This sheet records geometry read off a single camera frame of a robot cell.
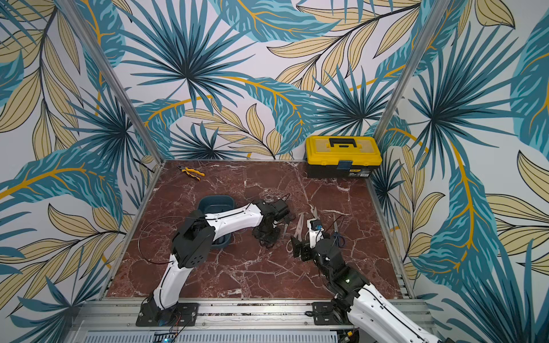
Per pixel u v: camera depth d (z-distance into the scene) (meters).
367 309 0.52
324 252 0.58
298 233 0.93
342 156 1.01
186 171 1.13
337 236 0.92
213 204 0.99
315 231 0.67
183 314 0.73
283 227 0.95
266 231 0.77
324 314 0.73
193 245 0.52
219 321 0.73
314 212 1.00
